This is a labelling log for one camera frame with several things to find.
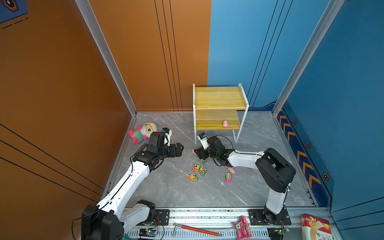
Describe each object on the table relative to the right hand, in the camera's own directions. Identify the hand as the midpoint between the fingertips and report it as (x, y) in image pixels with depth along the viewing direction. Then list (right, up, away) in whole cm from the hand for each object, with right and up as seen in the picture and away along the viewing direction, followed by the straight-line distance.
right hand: (199, 147), depth 93 cm
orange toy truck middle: (-2, -11, -5) cm, 13 cm away
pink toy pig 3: (+19, -13, -6) cm, 24 cm away
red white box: (+52, -33, -26) cm, 66 cm away
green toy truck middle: (+2, -13, -6) cm, 14 cm away
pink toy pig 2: (+16, +15, -3) cm, 22 cm away
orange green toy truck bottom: (-3, -16, -8) cm, 18 cm away
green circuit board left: (-25, -37, -22) cm, 50 cm away
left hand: (-12, +3, -11) cm, 17 cm away
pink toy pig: (-3, -2, -2) cm, 4 cm away
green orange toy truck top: (+3, -8, -2) cm, 9 cm away
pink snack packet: (+21, -35, -23) cm, 46 cm away
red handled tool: (-5, -35, -22) cm, 42 cm away
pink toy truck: (+16, -16, -9) cm, 25 cm away
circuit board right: (+37, -37, -23) cm, 57 cm away
